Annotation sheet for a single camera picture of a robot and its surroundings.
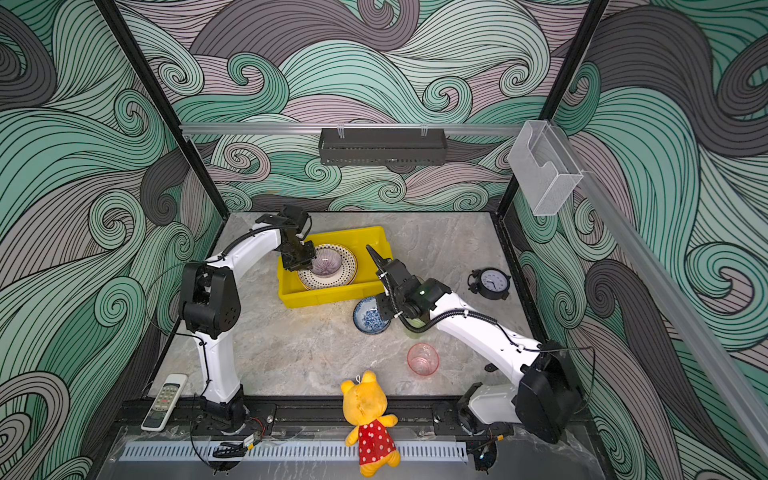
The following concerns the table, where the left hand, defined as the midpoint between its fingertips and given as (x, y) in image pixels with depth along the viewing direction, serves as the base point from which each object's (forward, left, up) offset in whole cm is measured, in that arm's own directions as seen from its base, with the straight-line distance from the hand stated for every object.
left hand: (314, 262), depth 94 cm
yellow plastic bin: (-7, -17, -2) cm, 18 cm away
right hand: (-17, -23, +5) cm, 29 cm away
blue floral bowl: (-16, -18, -6) cm, 25 cm away
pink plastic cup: (-27, -34, -8) cm, 44 cm away
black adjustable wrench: (-29, -53, -7) cm, 61 cm away
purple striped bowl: (+3, -3, -3) cm, 5 cm away
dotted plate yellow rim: (-1, -10, -5) cm, 11 cm away
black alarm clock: (-3, -58, -5) cm, 58 cm away
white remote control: (-40, +33, -7) cm, 52 cm away
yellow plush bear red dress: (-40, -18, 0) cm, 44 cm away
